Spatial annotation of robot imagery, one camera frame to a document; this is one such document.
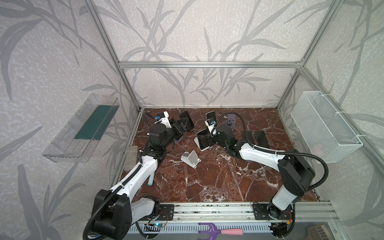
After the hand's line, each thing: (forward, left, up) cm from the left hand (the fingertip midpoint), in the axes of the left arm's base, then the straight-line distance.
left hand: (186, 117), depth 78 cm
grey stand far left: (+3, +7, -27) cm, 28 cm away
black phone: (+19, +4, -28) cm, 34 cm away
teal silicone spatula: (-24, +20, -26) cm, 41 cm away
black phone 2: (+14, -14, -14) cm, 24 cm away
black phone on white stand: (-9, -9, -9) cm, 16 cm away
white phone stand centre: (+2, -4, -27) cm, 28 cm away
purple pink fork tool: (-47, -15, -27) cm, 56 cm away
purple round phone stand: (+16, -29, -22) cm, 40 cm away
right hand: (+1, -11, -11) cm, 15 cm away
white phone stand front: (-14, -2, -22) cm, 26 cm away
